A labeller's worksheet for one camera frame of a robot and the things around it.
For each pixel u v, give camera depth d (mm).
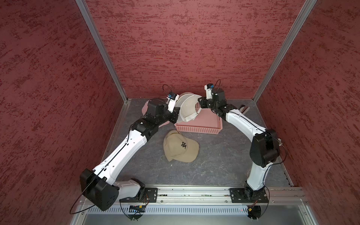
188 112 901
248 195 655
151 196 740
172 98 609
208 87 788
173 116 643
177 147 851
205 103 794
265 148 487
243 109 1106
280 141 774
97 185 372
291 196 768
